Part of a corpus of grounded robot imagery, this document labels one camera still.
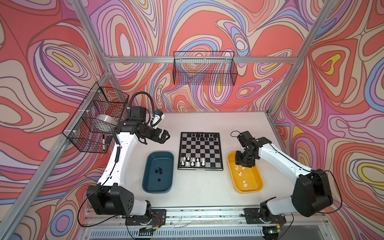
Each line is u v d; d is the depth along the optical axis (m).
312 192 0.44
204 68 0.96
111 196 0.39
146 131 0.63
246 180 0.84
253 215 0.73
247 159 0.71
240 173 0.86
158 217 0.73
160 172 0.88
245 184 0.83
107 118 0.74
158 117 0.68
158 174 0.88
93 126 0.72
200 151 0.96
